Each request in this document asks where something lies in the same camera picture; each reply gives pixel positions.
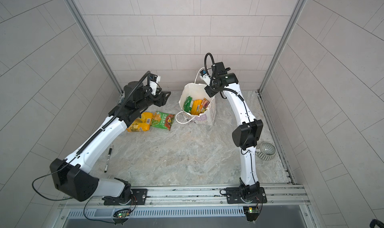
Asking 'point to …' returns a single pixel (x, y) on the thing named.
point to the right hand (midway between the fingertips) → (208, 88)
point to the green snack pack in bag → (188, 104)
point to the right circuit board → (251, 212)
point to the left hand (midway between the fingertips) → (169, 88)
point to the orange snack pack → (196, 106)
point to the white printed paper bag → (197, 91)
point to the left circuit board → (122, 213)
